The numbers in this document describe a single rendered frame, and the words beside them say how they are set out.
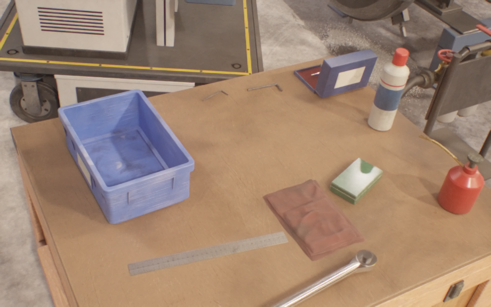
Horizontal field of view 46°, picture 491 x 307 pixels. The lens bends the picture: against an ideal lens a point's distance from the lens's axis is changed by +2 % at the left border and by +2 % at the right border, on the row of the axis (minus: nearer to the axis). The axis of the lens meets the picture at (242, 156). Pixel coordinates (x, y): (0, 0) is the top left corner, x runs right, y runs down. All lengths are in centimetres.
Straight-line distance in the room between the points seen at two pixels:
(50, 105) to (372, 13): 132
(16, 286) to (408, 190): 110
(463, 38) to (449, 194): 139
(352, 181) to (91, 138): 63
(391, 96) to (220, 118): 44
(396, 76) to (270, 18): 164
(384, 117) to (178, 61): 80
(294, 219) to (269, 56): 156
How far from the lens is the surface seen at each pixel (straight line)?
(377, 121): 158
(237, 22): 231
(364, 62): 166
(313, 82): 172
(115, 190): 117
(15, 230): 194
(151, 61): 204
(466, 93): 206
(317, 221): 128
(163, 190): 124
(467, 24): 276
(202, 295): 114
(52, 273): 142
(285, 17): 309
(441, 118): 211
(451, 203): 141
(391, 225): 134
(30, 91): 219
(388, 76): 150
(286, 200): 132
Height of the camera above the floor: 140
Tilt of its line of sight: 41 degrees down
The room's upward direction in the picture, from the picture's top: 7 degrees clockwise
